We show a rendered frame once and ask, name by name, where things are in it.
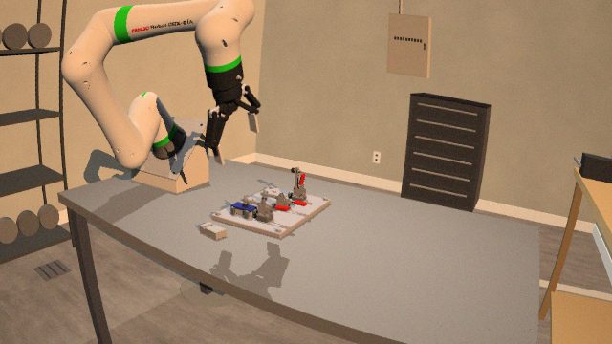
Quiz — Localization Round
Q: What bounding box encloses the blue rectangular plate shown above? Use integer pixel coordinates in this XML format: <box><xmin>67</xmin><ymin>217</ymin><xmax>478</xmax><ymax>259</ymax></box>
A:
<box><xmin>230</xmin><ymin>202</ymin><xmax>257</xmax><ymax>217</ymax></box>

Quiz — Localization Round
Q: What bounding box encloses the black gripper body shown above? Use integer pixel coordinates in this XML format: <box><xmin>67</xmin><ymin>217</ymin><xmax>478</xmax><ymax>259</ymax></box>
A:
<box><xmin>211</xmin><ymin>83</ymin><xmax>242</xmax><ymax>115</ymax></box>

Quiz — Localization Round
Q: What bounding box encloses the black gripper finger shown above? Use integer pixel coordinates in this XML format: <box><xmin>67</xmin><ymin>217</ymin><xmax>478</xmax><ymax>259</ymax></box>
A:
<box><xmin>234</xmin><ymin>84</ymin><xmax>261</xmax><ymax>133</ymax></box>
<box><xmin>205</xmin><ymin>104</ymin><xmax>233</xmax><ymax>165</ymax></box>

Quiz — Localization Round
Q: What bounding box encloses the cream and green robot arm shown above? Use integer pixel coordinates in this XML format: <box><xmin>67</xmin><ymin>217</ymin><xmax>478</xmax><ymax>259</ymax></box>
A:
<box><xmin>61</xmin><ymin>0</ymin><xmax>255</xmax><ymax>170</ymax></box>

